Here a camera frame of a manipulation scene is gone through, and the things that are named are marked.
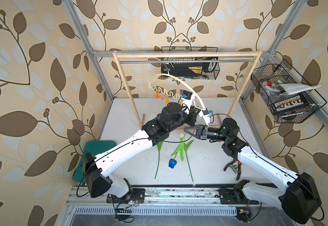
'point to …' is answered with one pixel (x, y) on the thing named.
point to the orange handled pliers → (235, 165)
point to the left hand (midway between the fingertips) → (201, 108)
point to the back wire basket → (211, 70)
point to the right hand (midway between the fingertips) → (184, 131)
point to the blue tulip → (172, 162)
